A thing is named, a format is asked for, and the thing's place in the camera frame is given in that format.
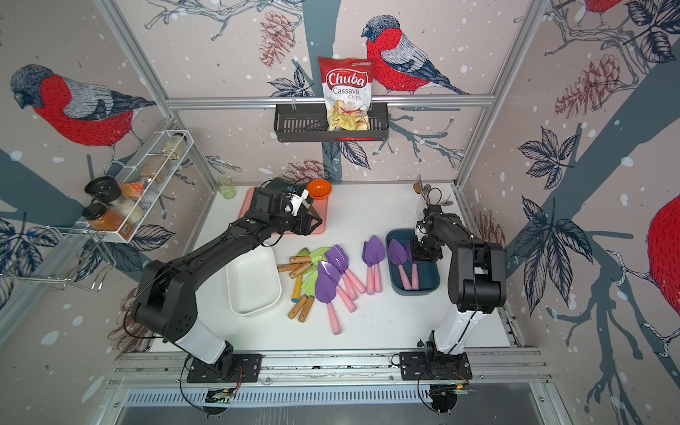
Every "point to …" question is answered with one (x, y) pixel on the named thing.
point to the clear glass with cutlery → (428, 197)
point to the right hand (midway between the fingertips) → (418, 256)
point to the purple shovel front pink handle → (326, 292)
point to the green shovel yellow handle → (297, 289)
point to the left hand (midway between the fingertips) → (318, 213)
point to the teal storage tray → (428, 271)
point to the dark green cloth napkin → (266, 204)
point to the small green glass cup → (226, 187)
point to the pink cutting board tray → (319, 205)
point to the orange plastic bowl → (319, 189)
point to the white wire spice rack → (141, 182)
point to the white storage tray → (253, 282)
